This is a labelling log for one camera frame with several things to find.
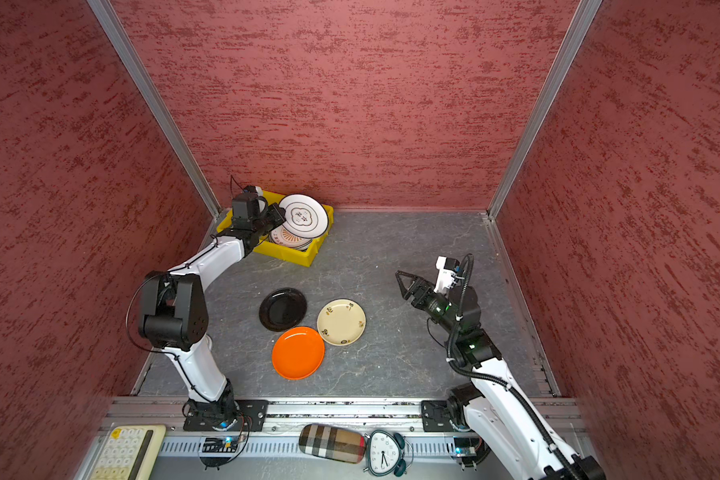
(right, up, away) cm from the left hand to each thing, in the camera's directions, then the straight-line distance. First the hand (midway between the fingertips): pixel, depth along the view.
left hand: (286, 213), depth 95 cm
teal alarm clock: (+31, -57, -29) cm, 71 cm away
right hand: (+34, -20, -20) cm, 44 cm away
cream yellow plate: (+18, -35, -5) cm, 39 cm away
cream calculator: (-28, -58, -28) cm, 70 cm away
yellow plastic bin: (-24, -3, +10) cm, 26 cm away
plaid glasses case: (+19, -56, -27) cm, 65 cm away
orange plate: (+7, -41, -11) cm, 43 cm away
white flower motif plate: (+5, -1, +3) cm, 6 cm away
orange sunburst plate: (-3, -9, +12) cm, 15 cm away
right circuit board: (+51, -59, -24) cm, 82 cm away
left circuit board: (-7, -58, -25) cm, 64 cm away
